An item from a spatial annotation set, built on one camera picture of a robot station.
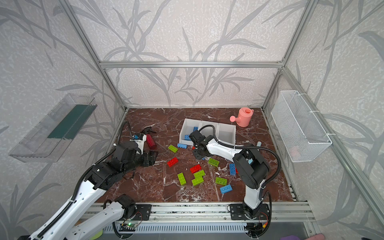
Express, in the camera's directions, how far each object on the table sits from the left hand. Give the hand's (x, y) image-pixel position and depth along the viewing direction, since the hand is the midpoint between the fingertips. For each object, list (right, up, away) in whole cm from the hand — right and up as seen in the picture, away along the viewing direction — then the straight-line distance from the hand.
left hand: (155, 148), depth 73 cm
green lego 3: (+22, -18, +14) cm, 31 cm away
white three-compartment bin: (+40, +5, +30) cm, 50 cm away
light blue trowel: (+61, -2, +25) cm, 66 cm away
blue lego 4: (+24, -8, +10) cm, 27 cm away
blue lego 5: (+36, -24, +8) cm, 44 cm away
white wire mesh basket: (+65, +11, -9) cm, 66 cm away
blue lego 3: (+19, +8, +33) cm, 38 cm away
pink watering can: (+53, +17, +28) cm, 62 cm away
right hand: (+22, -4, +20) cm, 30 cm away
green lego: (+4, -5, +24) cm, 25 cm away
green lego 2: (+30, -11, +16) cm, 36 cm away
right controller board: (+50, -40, 0) cm, 64 cm away
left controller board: (-13, -38, -1) cm, 40 cm away
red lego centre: (+19, -15, +14) cm, 28 cm away
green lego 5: (+34, -20, +10) cm, 41 cm away
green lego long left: (+12, -19, +10) cm, 25 cm away
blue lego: (+10, -3, +24) cm, 26 cm away
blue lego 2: (+13, +2, +28) cm, 31 cm away
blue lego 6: (+41, -15, +14) cm, 46 cm away
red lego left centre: (+5, -11, +16) cm, 21 cm away
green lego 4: (+21, -20, +10) cm, 30 cm away
